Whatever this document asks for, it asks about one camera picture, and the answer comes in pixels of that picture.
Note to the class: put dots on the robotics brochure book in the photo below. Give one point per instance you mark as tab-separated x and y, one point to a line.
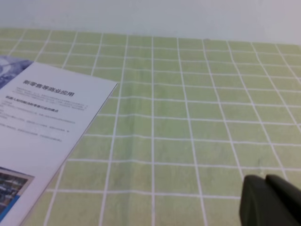
44	111

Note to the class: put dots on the green checkered tablecloth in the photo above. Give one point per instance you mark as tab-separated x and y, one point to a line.
188	120

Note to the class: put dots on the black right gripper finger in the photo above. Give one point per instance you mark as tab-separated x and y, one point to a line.
269	201

